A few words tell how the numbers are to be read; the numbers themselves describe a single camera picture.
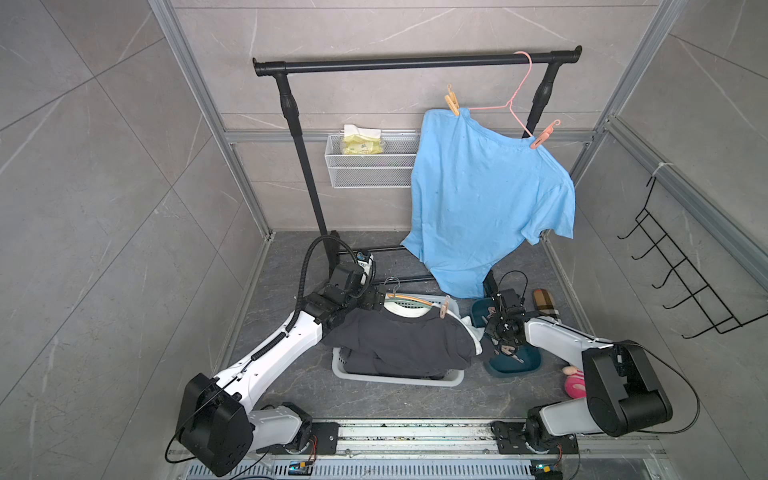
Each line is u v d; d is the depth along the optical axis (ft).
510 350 2.81
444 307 2.62
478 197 2.75
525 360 2.80
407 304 2.96
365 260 2.30
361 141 2.81
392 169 2.89
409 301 2.94
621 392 1.42
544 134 2.08
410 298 2.91
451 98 2.38
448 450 2.40
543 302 3.14
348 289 2.00
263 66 1.79
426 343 2.51
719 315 1.95
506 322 2.24
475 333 2.63
